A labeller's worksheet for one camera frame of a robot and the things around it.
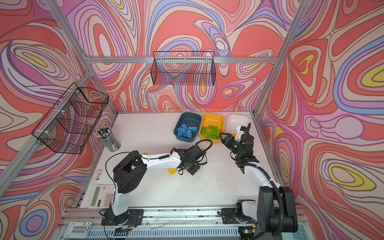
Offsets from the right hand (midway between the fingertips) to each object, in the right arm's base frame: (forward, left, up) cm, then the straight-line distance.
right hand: (222, 137), depth 86 cm
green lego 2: (+18, +2, -13) cm, 22 cm away
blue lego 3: (+16, +16, -11) cm, 26 cm away
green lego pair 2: (+11, +4, -14) cm, 18 cm away
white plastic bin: (+24, -15, -13) cm, 31 cm away
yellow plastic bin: (+27, +1, -13) cm, 30 cm away
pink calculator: (-26, +66, -13) cm, 72 cm away
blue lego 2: (+20, +23, -12) cm, 33 cm away
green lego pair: (+13, -1, -13) cm, 18 cm away
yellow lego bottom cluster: (-14, +30, -13) cm, 35 cm away
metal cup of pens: (+3, +69, -3) cm, 69 cm away
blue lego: (+13, +20, -13) cm, 27 cm away
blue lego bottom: (+15, +25, -12) cm, 31 cm away
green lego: (+15, +9, -12) cm, 21 cm away
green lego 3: (+14, +4, -13) cm, 20 cm away
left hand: (-11, +15, -15) cm, 24 cm away
